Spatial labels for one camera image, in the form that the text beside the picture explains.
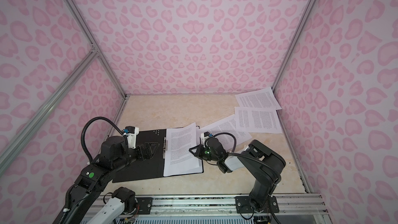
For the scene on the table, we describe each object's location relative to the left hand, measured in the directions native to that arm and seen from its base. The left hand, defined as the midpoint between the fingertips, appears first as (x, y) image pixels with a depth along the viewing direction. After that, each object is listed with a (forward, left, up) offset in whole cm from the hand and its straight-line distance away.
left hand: (151, 142), depth 71 cm
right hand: (+2, -16, -15) cm, 22 cm away
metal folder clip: (+8, -1, -21) cm, 23 cm away
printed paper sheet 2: (-7, -20, -17) cm, 28 cm away
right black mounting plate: (-23, -42, -22) cm, 52 cm away
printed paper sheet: (+2, -10, -20) cm, 23 cm away
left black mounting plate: (-21, +4, -21) cm, 30 cm away
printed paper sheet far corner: (+46, -69, -23) cm, 87 cm away
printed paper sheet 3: (+24, -40, -23) cm, 52 cm away
